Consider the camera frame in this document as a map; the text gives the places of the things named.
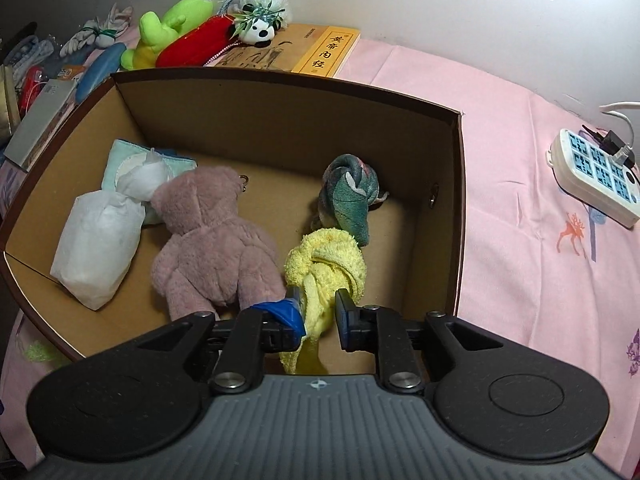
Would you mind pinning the brown cardboard box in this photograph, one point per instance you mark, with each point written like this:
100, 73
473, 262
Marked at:
300, 125

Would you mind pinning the pink teddy bear plush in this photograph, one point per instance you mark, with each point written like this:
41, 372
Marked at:
215, 245

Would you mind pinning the grey flat box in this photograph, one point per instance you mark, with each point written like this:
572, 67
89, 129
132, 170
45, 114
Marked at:
40, 125

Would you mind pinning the pink printed bed sheet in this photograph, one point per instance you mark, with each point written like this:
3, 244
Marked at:
525, 285

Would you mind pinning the blue glasses case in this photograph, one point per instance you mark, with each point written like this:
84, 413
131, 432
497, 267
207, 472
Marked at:
100, 70

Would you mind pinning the green frog plush toy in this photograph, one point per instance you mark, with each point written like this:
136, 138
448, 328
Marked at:
165, 25

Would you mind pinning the white gloves bundle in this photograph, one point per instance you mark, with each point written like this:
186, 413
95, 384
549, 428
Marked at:
90, 35

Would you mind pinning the blue white plastic packet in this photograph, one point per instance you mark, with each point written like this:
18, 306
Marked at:
30, 52

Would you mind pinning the white power strip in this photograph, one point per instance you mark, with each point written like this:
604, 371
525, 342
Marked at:
575, 180

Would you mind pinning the light teal cloth pouch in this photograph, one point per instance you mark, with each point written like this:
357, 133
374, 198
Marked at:
175, 162

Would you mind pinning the white bag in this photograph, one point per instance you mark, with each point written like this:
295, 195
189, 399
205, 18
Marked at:
95, 245

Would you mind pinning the black charger adapter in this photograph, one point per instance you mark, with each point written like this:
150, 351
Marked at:
612, 142

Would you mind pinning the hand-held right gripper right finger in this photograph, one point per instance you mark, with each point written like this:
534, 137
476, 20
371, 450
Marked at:
345, 320

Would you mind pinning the teal patterned towel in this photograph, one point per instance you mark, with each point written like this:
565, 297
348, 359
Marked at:
350, 200

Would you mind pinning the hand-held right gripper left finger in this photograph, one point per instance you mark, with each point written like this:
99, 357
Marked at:
285, 317

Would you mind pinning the red snack packet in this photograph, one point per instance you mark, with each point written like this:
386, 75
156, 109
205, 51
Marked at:
32, 85

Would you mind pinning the green mesh bath sponge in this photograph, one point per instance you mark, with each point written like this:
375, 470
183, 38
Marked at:
40, 351

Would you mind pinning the yellow book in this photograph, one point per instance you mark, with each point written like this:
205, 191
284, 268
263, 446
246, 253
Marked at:
325, 52

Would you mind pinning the red chili plush toy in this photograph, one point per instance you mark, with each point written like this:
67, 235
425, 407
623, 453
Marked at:
192, 42

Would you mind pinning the yellow towel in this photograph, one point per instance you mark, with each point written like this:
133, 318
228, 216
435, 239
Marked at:
325, 260

